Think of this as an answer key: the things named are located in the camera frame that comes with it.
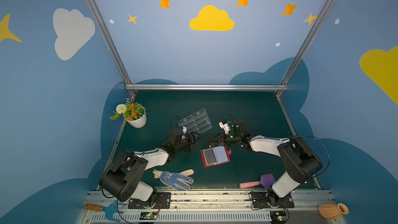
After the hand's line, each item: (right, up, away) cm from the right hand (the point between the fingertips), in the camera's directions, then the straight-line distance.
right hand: (213, 138), depth 87 cm
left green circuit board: (-31, -32, -17) cm, 48 cm away
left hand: (-5, 0, -3) cm, 5 cm away
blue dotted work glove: (-18, -21, -8) cm, 29 cm away
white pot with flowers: (-47, +14, +3) cm, 49 cm away
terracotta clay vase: (+48, -26, -23) cm, 59 cm away
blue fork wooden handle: (-50, -31, -15) cm, 60 cm away
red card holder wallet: (+5, -10, +2) cm, 11 cm away
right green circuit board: (+30, -34, -16) cm, 48 cm away
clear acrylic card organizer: (-8, +8, +12) cm, 17 cm away
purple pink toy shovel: (+27, -20, -9) cm, 35 cm away
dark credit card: (-2, -11, +1) cm, 11 cm away
